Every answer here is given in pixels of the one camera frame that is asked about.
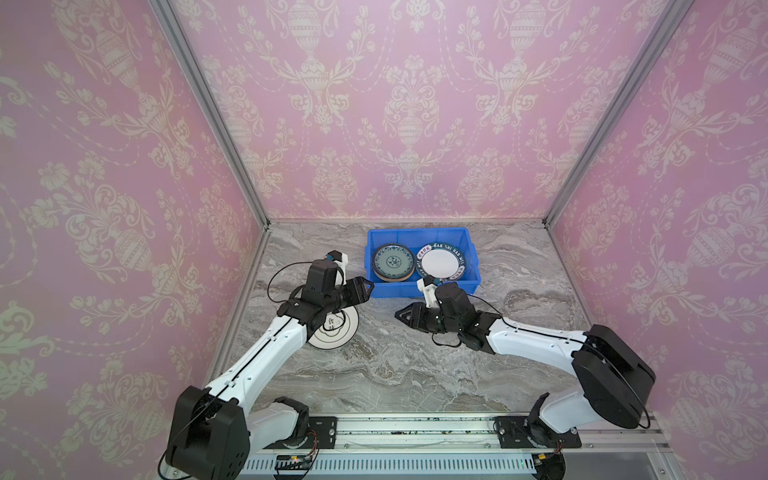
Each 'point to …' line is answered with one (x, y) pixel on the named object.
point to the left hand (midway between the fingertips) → (370, 287)
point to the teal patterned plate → (394, 262)
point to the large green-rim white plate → (440, 260)
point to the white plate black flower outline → (337, 330)
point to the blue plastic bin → (416, 239)
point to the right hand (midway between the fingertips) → (399, 315)
